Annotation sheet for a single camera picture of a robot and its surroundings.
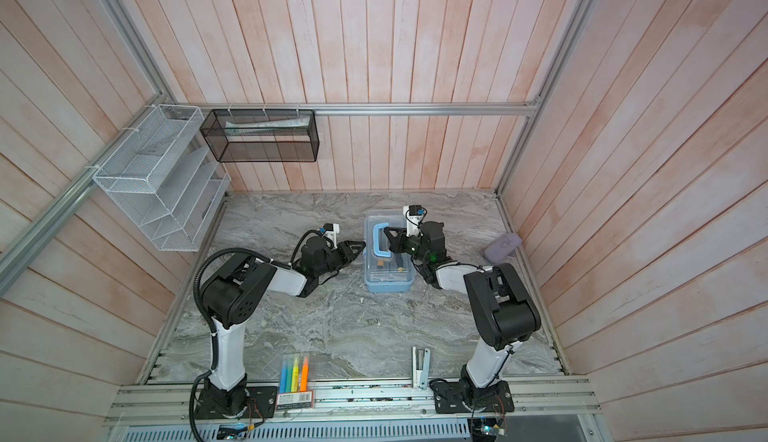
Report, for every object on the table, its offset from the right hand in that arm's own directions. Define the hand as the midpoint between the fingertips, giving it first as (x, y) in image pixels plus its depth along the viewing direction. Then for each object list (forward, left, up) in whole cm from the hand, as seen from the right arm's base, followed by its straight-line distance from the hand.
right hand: (383, 233), depth 92 cm
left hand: (-3, +5, -6) cm, 8 cm away
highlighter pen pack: (-40, +22, -11) cm, 47 cm away
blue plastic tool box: (-10, 0, -6) cm, 11 cm away
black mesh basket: (+34, +44, +13) cm, 57 cm away
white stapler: (-36, -11, -10) cm, 39 cm away
